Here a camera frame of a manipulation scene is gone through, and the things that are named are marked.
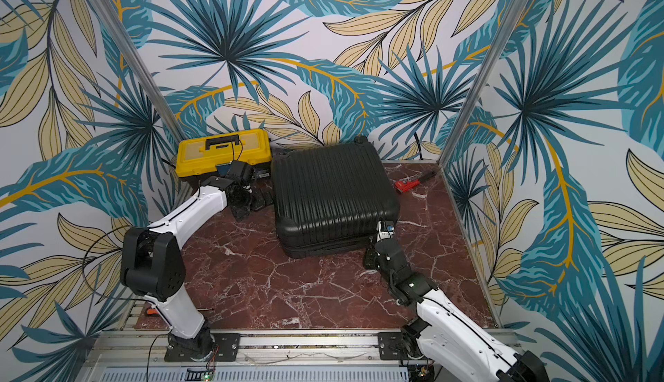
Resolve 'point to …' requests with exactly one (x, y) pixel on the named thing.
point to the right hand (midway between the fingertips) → (369, 244)
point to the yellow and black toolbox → (197, 156)
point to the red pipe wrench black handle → (405, 184)
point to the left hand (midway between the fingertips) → (264, 209)
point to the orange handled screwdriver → (152, 311)
